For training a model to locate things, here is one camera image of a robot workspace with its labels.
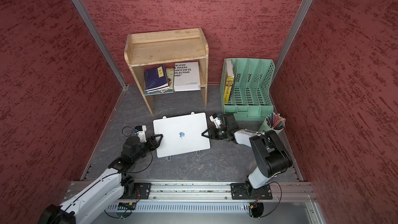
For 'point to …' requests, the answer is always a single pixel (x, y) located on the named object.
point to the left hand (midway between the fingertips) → (161, 139)
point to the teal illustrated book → (169, 71)
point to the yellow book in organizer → (227, 89)
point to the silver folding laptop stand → (198, 152)
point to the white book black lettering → (186, 76)
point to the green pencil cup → (265, 127)
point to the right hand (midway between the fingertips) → (203, 137)
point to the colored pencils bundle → (275, 121)
